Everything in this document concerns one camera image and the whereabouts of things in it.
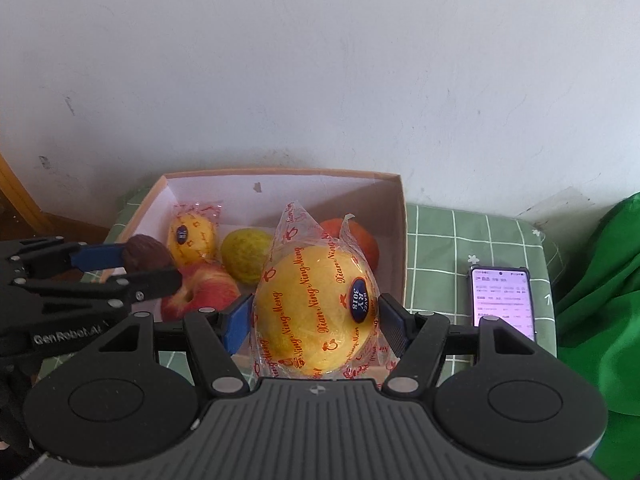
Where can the smartphone with lit screen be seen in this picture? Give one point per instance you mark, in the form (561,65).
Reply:
(500,295)

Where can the green cloth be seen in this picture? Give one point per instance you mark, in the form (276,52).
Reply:
(600,310)

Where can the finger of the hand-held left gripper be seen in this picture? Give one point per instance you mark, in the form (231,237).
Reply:
(95,256)
(150,282)

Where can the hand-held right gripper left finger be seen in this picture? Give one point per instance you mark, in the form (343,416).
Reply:
(237,322)

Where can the green checked tablecloth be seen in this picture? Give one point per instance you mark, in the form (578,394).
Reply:
(440,240)

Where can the wrinkled brown date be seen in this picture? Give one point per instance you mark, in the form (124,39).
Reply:
(145,252)

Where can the small red apple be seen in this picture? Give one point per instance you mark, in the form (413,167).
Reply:
(365,247)

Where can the green pear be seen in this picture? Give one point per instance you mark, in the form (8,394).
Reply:
(245,255)

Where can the cardboard box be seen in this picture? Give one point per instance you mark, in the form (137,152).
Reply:
(310,195)

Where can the large red apple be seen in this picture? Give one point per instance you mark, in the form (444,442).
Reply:
(205,290)

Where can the yellow wooden furniture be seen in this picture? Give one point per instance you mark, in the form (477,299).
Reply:
(15,195)

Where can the plastic-wrapped yellow lemon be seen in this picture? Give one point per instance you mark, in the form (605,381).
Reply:
(192,240)
(310,310)

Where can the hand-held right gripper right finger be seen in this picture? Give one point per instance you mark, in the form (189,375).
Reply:
(392,322)

